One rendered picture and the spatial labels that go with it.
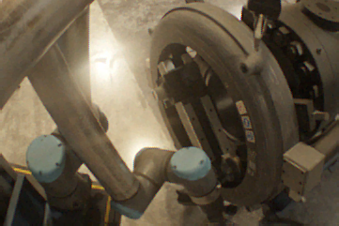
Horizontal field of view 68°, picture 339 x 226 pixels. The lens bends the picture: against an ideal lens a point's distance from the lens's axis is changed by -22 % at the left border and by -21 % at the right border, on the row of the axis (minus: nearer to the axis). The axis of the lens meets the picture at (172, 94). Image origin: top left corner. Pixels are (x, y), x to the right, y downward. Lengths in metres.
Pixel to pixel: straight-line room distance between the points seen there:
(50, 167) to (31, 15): 0.66
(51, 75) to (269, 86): 0.49
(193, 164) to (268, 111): 0.22
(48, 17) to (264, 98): 0.56
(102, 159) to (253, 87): 0.38
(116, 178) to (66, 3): 0.47
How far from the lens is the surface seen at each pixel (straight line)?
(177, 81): 0.97
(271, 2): 0.61
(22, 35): 0.29
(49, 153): 0.92
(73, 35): 0.64
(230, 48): 0.76
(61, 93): 0.54
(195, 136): 1.05
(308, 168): 0.74
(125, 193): 0.72
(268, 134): 0.76
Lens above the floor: 1.42
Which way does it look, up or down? 47 degrees down
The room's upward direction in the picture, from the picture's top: 1 degrees clockwise
